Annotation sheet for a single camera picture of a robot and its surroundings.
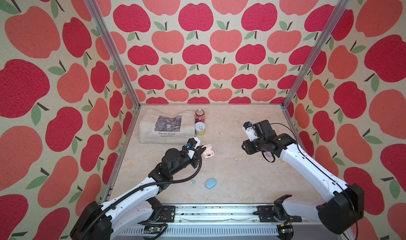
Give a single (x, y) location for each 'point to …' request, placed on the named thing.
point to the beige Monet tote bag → (159, 127)
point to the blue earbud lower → (193, 182)
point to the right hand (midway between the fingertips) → (247, 147)
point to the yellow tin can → (200, 127)
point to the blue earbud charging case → (211, 183)
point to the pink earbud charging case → (208, 153)
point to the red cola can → (200, 116)
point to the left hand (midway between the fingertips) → (205, 150)
